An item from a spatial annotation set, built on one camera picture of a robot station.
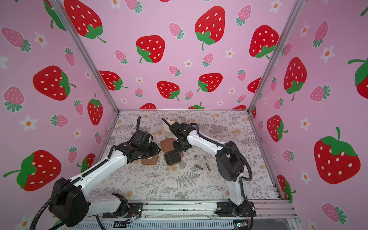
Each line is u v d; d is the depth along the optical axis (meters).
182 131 0.66
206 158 0.93
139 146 0.63
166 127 0.78
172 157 0.93
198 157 0.93
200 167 0.90
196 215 0.73
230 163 0.50
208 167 0.90
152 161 0.90
